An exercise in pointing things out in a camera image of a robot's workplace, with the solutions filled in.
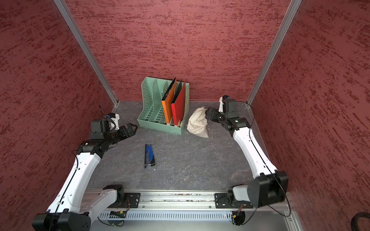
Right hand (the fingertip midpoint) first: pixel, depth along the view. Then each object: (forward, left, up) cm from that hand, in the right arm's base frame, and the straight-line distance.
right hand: (211, 115), depth 81 cm
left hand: (-9, +45, -2) cm, 46 cm away
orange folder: (+8, +26, +5) cm, 27 cm away
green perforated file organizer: (+21, +43, -24) cm, 54 cm away
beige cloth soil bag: (+3, +7, -13) cm, 16 cm away
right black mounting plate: (-39, -3, -23) cm, 46 cm away
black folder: (+14, +20, +6) cm, 25 cm away
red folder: (+5, +19, +3) cm, 20 cm away
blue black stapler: (-16, +39, -22) cm, 47 cm away
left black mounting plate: (-38, +45, -23) cm, 63 cm away
